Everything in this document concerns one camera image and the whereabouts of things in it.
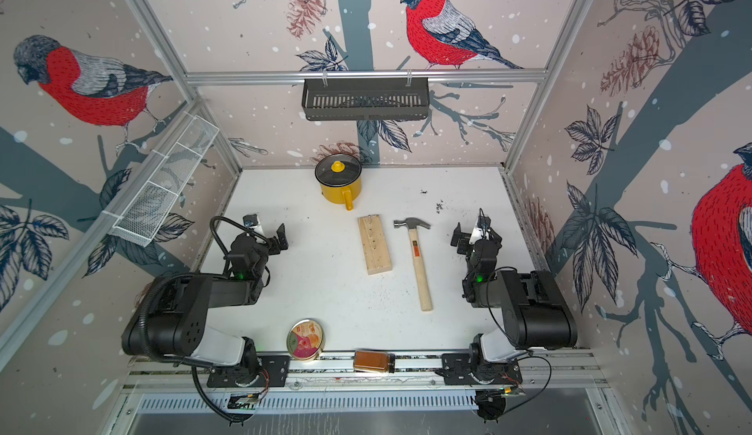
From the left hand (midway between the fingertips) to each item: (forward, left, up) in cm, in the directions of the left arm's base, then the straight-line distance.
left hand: (272, 220), depth 91 cm
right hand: (0, -66, -1) cm, 66 cm away
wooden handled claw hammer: (+5, -46, -9) cm, 47 cm away
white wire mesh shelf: (-6, +31, +11) cm, 34 cm away
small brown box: (-38, -34, -8) cm, 51 cm away
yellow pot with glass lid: (+19, -20, -1) cm, 27 cm away
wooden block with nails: (-5, -33, -7) cm, 34 cm away
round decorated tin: (-33, -15, -7) cm, 37 cm away
